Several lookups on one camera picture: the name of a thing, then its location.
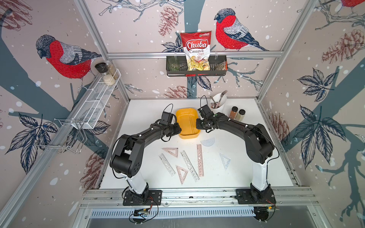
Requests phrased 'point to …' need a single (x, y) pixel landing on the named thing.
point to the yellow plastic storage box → (187, 120)
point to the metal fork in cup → (222, 94)
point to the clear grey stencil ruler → (190, 166)
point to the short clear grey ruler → (167, 164)
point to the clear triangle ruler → (225, 160)
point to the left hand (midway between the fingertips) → (183, 126)
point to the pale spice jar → (240, 116)
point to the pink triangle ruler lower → (182, 178)
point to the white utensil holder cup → (217, 102)
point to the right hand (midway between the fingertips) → (196, 124)
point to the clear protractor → (208, 142)
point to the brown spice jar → (233, 112)
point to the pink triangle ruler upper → (168, 149)
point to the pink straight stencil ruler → (200, 158)
